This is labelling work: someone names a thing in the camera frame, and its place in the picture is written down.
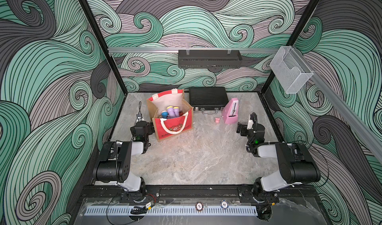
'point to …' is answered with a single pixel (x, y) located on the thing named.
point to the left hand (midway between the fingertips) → (142, 122)
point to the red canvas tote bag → (167, 128)
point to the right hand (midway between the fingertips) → (245, 123)
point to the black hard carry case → (209, 99)
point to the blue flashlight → (164, 114)
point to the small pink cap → (217, 120)
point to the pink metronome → (230, 112)
